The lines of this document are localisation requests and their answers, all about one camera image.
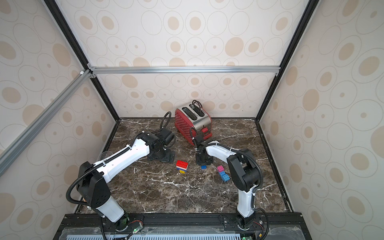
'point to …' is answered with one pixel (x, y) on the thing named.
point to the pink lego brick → (220, 168)
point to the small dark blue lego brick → (203, 167)
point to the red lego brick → (181, 164)
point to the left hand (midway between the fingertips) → (169, 159)
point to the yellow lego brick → (182, 171)
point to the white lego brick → (184, 169)
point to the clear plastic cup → (105, 154)
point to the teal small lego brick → (226, 177)
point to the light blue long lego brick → (222, 174)
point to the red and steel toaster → (192, 120)
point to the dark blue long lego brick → (182, 169)
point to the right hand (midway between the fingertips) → (207, 162)
